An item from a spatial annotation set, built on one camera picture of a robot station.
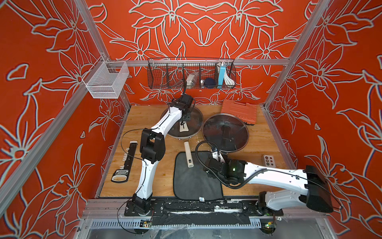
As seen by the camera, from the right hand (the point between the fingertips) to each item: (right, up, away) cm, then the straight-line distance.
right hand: (211, 167), depth 77 cm
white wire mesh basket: (-66, +51, +18) cm, 86 cm away
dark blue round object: (+1, +49, +18) cm, 52 cm away
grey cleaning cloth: (-9, -11, +6) cm, 15 cm away
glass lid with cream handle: (-14, +20, +11) cm, 26 cm away
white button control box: (+36, +1, +9) cm, 37 cm away
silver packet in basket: (-11, +51, +15) cm, 54 cm away
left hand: (-15, +27, +21) cm, 37 cm away
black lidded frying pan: (+13, +17, +16) cm, 27 cm away
